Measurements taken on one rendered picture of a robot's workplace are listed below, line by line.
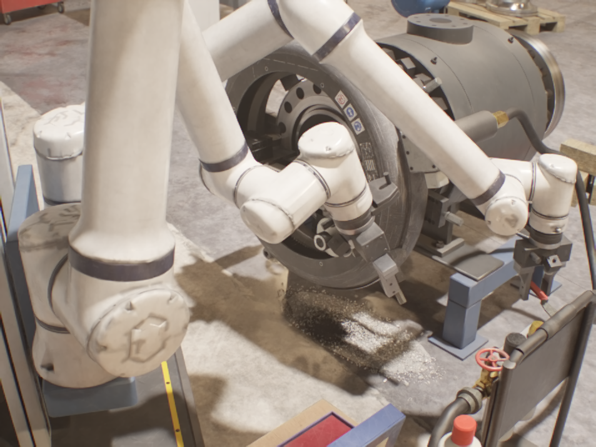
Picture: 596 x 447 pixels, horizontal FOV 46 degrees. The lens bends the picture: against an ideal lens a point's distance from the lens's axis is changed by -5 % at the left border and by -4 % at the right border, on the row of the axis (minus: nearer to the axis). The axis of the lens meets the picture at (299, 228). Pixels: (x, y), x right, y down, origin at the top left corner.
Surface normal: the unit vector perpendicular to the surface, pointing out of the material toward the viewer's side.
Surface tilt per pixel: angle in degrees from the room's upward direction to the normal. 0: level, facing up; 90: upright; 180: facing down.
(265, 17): 77
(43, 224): 9
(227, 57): 103
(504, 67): 44
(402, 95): 69
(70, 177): 90
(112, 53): 81
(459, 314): 90
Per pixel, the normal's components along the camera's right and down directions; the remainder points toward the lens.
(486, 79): 0.51, -0.33
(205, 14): 0.59, 0.39
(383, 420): 0.15, -0.78
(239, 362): 0.00, -0.88
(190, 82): 0.25, 0.61
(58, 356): -0.24, 0.11
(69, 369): -0.02, 0.17
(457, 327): -0.73, 0.32
